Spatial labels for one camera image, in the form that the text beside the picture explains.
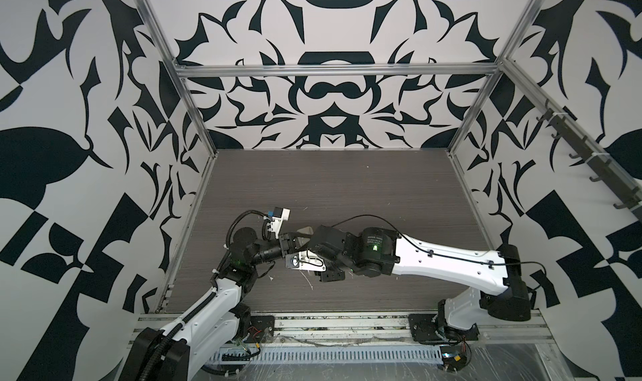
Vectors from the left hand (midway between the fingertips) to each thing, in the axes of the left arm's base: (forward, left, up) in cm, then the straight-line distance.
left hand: (316, 237), depth 71 cm
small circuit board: (-28, -38, -21) cm, 51 cm away
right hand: (-5, +1, 0) cm, 6 cm away
